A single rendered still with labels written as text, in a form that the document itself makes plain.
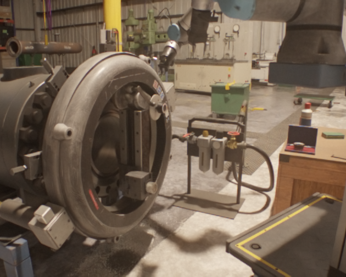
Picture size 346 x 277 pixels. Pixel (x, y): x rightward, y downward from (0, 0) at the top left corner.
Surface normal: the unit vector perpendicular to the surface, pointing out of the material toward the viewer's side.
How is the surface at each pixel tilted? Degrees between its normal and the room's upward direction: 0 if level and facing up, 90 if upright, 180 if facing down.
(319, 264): 0
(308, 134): 83
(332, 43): 70
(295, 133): 83
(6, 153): 89
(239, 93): 90
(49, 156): 80
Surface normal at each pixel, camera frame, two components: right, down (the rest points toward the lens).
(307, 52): -0.43, -0.11
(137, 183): -0.44, 0.21
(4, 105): -0.35, -0.41
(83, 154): 0.90, 0.11
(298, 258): 0.00, -0.96
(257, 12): 0.14, 0.92
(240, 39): -0.68, 0.19
